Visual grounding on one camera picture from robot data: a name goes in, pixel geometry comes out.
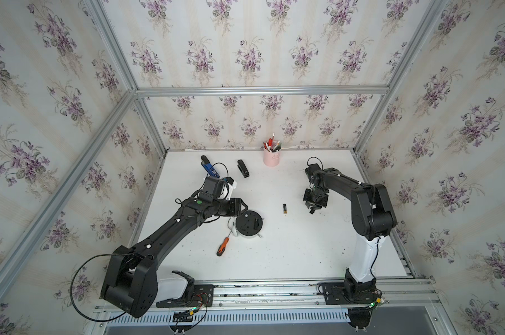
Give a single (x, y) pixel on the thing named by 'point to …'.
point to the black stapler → (243, 168)
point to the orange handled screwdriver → (220, 250)
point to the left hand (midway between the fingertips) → (245, 208)
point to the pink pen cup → (271, 157)
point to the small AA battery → (284, 209)
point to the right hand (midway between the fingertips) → (311, 206)
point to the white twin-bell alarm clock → (249, 224)
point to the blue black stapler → (208, 167)
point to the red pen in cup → (270, 142)
